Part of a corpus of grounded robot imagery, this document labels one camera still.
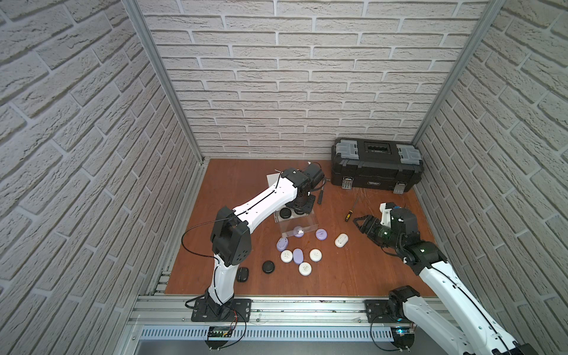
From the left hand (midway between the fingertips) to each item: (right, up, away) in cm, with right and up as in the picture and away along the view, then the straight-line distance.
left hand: (306, 204), depth 85 cm
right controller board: (+30, -41, -15) cm, 53 cm away
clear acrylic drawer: (-5, -10, +9) cm, 14 cm away
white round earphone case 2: (+3, -20, 0) cm, 20 cm away
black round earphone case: (-9, -3, 0) cm, 9 cm away
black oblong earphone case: (-24, -26, -4) cm, 36 cm away
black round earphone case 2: (-15, -24, -2) cm, 28 cm away
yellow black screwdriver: (+21, -5, +13) cm, 25 cm away
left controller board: (-31, -42, -12) cm, 53 cm away
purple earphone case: (-10, -16, +2) cm, 19 cm away
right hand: (+19, -6, -7) cm, 21 cm away
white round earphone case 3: (-1, -24, -4) cm, 24 cm away
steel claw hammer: (+4, +6, -12) cm, 14 cm away
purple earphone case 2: (-3, -21, 0) cm, 21 cm away
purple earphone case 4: (+7, -13, +6) cm, 16 cm away
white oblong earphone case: (+14, -15, +4) cm, 21 cm away
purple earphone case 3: (-3, -14, +7) cm, 16 cm away
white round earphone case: (-8, -20, 0) cm, 22 cm away
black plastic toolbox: (+25, +17, +11) cm, 32 cm away
